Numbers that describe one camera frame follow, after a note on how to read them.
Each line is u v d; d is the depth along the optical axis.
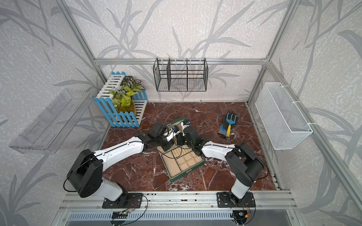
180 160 0.84
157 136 0.67
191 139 0.68
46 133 0.65
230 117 1.08
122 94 0.90
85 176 0.43
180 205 0.72
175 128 0.76
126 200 0.68
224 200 0.72
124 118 0.97
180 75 1.05
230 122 1.05
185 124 0.79
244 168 0.46
